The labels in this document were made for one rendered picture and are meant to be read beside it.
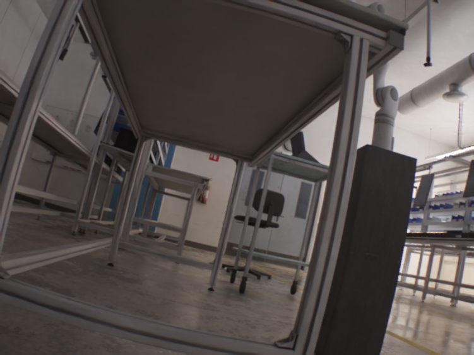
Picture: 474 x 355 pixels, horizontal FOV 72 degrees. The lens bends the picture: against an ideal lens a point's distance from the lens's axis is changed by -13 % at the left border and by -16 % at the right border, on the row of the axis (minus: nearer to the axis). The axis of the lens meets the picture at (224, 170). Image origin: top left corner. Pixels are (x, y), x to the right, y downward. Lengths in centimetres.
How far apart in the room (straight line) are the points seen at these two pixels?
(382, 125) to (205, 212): 645
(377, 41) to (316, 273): 58
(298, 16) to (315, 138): 771
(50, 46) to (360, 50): 73
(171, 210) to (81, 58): 402
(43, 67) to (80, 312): 52
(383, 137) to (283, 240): 670
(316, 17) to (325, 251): 54
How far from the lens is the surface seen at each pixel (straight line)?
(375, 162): 151
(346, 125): 85
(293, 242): 826
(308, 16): 93
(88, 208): 454
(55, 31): 90
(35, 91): 85
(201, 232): 783
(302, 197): 833
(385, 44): 99
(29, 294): 82
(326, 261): 82
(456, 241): 520
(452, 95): 583
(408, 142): 976
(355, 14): 99
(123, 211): 260
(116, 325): 80
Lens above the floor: 39
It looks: 10 degrees up
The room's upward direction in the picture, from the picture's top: 13 degrees clockwise
